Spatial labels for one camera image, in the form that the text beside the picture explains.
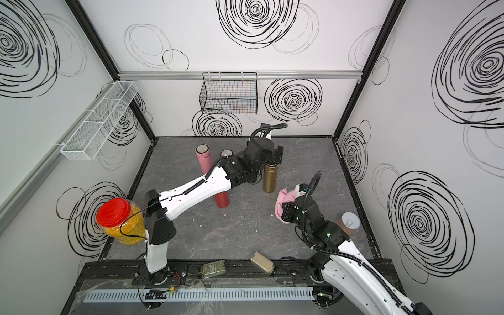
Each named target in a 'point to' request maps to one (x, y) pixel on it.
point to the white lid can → (349, 222)
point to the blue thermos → (226, 151)
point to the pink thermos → (203, 153)
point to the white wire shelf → (88, 136)
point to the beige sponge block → (262, 262)
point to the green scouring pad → (213, 268)
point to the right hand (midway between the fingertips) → (283, 206)
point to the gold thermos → (270, 178)
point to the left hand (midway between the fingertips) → (272, 144)
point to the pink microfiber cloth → (284, 197)
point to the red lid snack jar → (122, 221)
